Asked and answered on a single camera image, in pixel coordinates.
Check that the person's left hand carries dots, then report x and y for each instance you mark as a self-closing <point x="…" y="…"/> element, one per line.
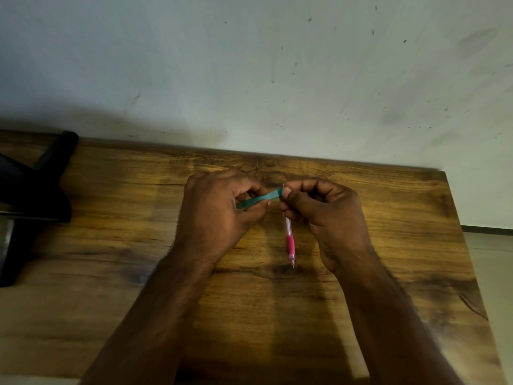
<point x="208" y="220"/>

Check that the person's right hand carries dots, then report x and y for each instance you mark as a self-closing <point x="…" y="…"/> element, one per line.
<point x="336" y="220"/>

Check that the pink mechanical pencil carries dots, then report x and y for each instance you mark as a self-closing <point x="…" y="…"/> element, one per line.
<point x="289" y="244"/>

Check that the person's right forearm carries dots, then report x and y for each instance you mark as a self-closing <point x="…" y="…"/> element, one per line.
<point x="392" y="332"/>

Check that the person's left forearm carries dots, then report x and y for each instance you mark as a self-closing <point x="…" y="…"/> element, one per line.
<point x="148" y="328"/>

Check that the dark skirting board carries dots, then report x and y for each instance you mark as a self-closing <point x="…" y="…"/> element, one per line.
<point x="487" y="228"/>

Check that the black stand base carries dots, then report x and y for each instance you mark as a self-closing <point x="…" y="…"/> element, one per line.
<point x="36" y="188"/>

